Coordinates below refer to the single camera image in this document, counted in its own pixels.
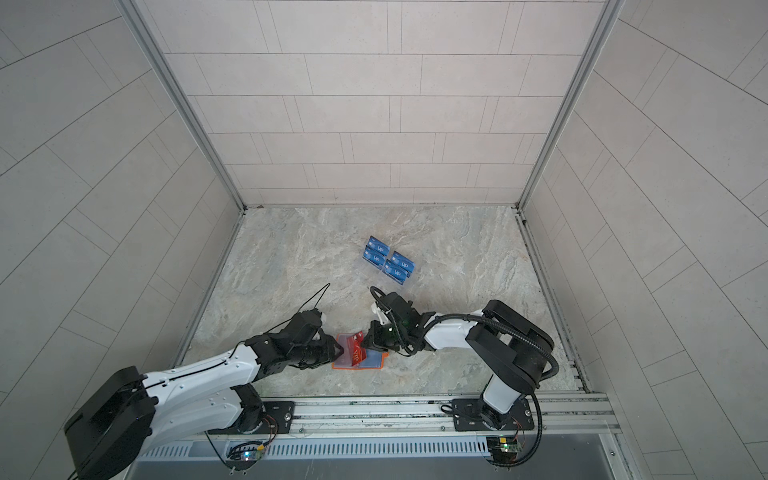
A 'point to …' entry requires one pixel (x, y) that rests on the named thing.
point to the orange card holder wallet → (374, 359)
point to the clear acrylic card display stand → (387, 257)
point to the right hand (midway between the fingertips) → (360, 350)
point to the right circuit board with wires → (504, 449)
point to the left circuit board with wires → (245, 454)
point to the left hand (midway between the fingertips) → (350, 352)
